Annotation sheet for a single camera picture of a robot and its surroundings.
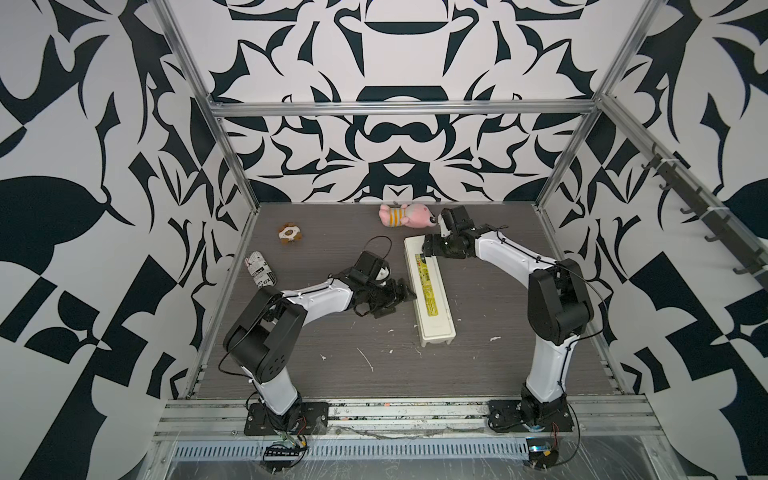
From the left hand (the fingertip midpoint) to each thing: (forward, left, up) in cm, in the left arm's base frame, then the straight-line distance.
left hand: (406, 295), depth 88 cm
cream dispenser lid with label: (-3, -7, +2) cm, 8 cm away
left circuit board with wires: (-36, +34, -10) cm, 50 cm away
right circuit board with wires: (-38, -29, -8) cm, 48 cm away
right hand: (+17, -10, +3) cm, 20 cm away
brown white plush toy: (+28, +39, -4) cm, 48 cm away
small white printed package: (+12, +45, -3) cm, 47 cm away
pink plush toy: (+31, -5, +1) cm, 31 cm away
